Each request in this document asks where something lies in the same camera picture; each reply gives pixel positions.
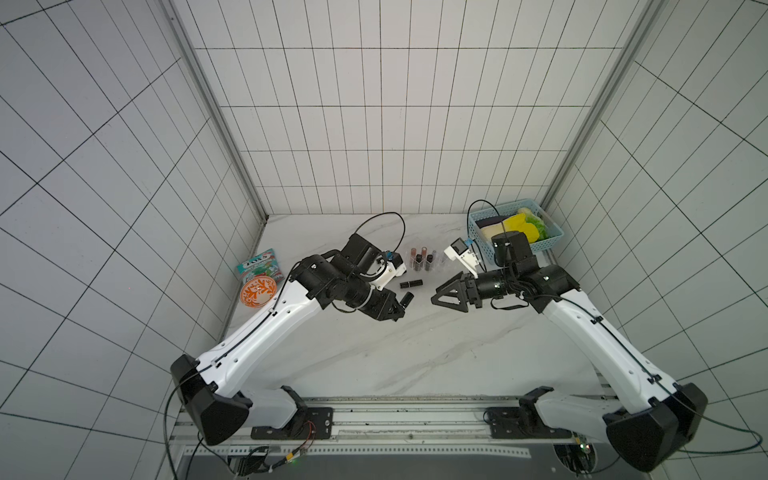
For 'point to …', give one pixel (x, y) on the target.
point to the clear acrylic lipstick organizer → (425, 265)
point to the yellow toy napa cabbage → (507, 223)
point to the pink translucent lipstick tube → (424, 251)
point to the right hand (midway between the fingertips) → (428, 300)
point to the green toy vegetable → (537, 222)
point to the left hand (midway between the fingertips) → (388, 319)
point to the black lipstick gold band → (411, 283)
